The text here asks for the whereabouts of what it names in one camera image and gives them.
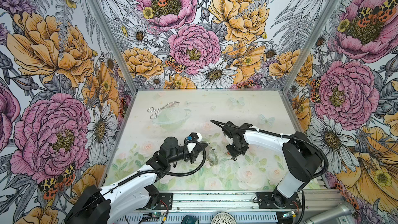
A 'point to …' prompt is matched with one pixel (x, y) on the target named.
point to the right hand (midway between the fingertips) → (237, 157)
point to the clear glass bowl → (171, 119)
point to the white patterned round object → (223, 218)
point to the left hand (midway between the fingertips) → (205, 147)
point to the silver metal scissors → (151, 109)
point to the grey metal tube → (342, 209)
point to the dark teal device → (189, 219)
